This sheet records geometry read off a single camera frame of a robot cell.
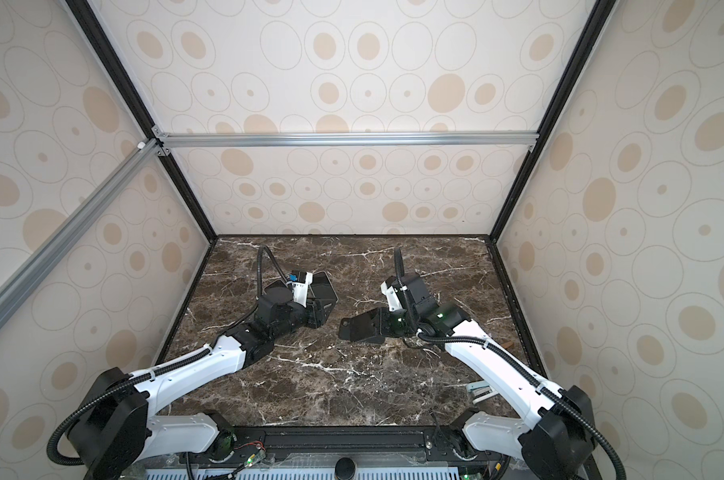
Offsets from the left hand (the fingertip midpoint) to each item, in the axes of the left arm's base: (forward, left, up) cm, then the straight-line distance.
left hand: (337, 299), depth 80 cm
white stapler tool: (-19, -39, -17) cm, 47 cm away
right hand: (-7, -9, -1) cm, 12 cm away
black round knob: (-37, -4, -8) cm, 38 cm away
